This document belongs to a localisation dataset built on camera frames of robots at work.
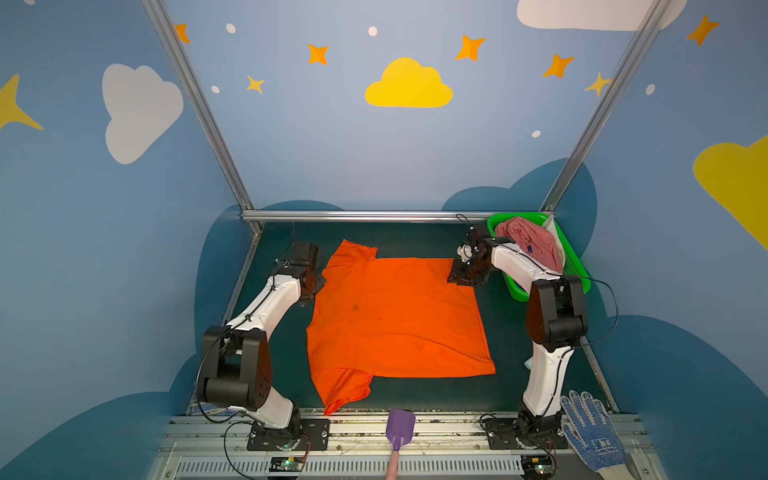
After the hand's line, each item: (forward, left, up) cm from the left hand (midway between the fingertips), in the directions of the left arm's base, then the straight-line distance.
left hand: (320, 285), depth 91 cm
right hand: (+6, -44, -3) cm, 44 cm away
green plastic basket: (+12, -85, -3) cm, 86 cm away
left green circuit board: (-45, +3, -11) cm, 46 cm away
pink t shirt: (+22, -73, -2) cm, 76 cm away
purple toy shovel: (-37, -25, -10) cm, 46 cm away
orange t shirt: (-5, -19, -10) cm, 22 cm away
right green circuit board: (-44, -58, -11) cm, 74 cm away
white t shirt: (+27, -82, 0) cm, 86 cm away
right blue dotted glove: (-38, -75, -10) cm, 84 cm away
